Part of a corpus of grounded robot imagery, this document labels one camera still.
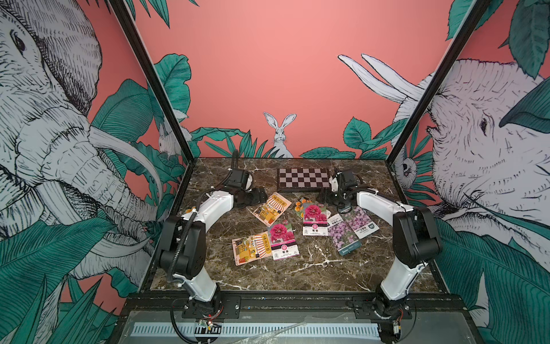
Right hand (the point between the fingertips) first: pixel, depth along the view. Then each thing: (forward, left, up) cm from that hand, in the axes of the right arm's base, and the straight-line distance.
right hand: (320, 196), depth 95 cm
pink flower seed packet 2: (-18, +16, -8) cm, 26 cm away
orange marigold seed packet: (-1, +9, -8) cm, 12 cm away
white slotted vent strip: (-49, +25, -8) cm, 56 cm away
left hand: (-2, +26, +3) cm, 27 cm away
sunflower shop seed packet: (-4, +24, -8) cm, 25 cm away
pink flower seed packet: (-8, +2, -8) cm, 11 cm away
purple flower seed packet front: (-17, -10, -8) cm, 21 cm away
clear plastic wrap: (-51, +20, -8) cm, 56 cm away
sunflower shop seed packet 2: (-21, +31, -8) cm, 38 cm away
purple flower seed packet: (-9, -18, -8) cm, 22 cm away
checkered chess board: (+14, +7, -5) cm, 16 cm away
